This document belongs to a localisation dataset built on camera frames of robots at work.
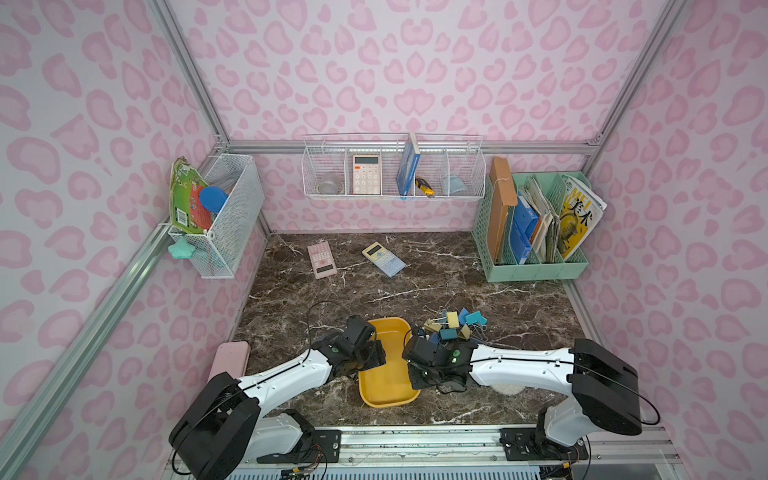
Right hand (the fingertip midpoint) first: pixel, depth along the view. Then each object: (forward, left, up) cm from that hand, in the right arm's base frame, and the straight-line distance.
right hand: (411, 377), depth 81 cm
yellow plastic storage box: (-1, +5, -3) cm, 6 cm away
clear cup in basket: (+51, +26, +24) cm, 62 cm away
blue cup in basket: (+57, -14, +21) cm, 62 cm away
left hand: (+7, +9, 0) cm, 12 cm away
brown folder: (+41, -25, +29) cm, 56 cm away
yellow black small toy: (+51, -5, +25) cm, 57 cm away
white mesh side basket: (+35, +52, +21) cm, 66 cm away
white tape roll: (-2, -27, -3) cm, 27 cm away
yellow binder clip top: (+18, -13, -1) cm, 22 cm away
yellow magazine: (+49, -56, +16) cm, 76 cm away
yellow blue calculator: (+42, +9, -2) cm, 43 cm away
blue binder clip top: (+19, -16, -1) cm, 25 cm away
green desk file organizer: (+41, -48, -1) cm, 63 cm away
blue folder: (+44, -36, +14) cm, 59 cm away
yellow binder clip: (+16, -7, -2) cm, 17 cm away
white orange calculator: (+51, +14, +28) cm, 60 cm away
